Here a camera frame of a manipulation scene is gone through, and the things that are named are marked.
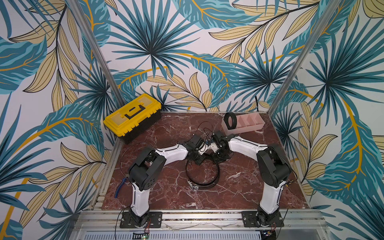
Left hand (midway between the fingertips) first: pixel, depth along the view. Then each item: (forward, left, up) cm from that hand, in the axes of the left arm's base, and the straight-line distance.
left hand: (201, 159), depth 93 cm
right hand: (-1, -8, -1) cm, 9 cm away
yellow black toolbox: (+18, +43, +15) cm, 49 cm away
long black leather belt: (-16, -2, -1) cm, 16 cm away
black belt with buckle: (+23, -21, +12) cm, 34 cm away
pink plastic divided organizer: (+33, -35, -2) cm, 48 cm away
